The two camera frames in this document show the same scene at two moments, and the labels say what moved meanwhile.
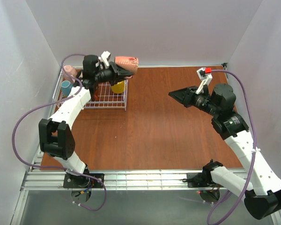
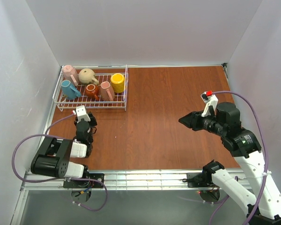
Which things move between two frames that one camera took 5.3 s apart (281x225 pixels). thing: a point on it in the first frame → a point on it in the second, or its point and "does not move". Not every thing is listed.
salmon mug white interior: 129,63 → 107,92
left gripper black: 114,72 → 92,120
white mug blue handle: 66,87 does not move
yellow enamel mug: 118,87 does not move
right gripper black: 190,96 → 197,121
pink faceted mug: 71,71 does not move
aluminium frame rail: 38,179 does not move
